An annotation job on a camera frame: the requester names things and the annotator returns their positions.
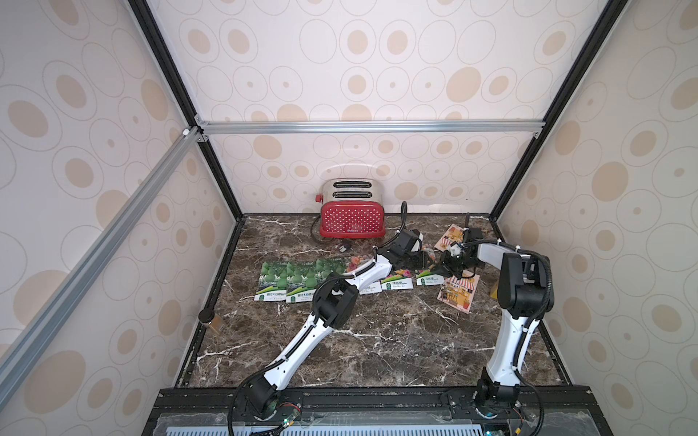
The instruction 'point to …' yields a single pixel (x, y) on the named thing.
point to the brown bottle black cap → (208, 318)
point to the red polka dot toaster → (352, 208)
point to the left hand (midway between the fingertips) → (439, 261)
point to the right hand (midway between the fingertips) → (444, 269)
